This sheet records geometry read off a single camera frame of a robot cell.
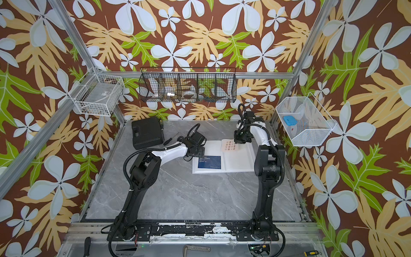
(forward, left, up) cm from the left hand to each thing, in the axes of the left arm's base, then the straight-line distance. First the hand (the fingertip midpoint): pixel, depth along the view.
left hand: (198, 150), depth 103 cm
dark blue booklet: (-10, -7, +3) cm, 13 cm away
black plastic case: (+12, +36, +3) cm, 38 cm away
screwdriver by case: (+19, +27, 0) cm, 33 cm away
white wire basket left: (+14, +53, +33) cm, 64 cm away
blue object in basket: (+4, -51, +24) cm, 56 cm away
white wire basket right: (+2, -57, +26) cm, 63 cm away
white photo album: (-8, -26, 0) cm, 27 cm away
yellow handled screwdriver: (-54, -51, +1) cm, 74 cm away
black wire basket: (+29, +8, +30) cm, 42 cm away
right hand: (+3, -24, +7) cm, 25 cm away
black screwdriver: (+8, +22, -1) cm, 23 cm away
